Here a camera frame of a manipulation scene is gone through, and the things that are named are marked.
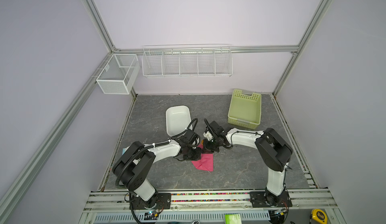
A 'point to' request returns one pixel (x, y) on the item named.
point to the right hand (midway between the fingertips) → (201, 153)
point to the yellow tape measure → (319, 216)
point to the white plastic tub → (178, 118)
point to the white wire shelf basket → (187, 60)
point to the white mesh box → (119, 74)
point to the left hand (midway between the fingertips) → (200, 159)
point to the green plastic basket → (245, 110)
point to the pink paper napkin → (206, 161)
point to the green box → (232, 219)
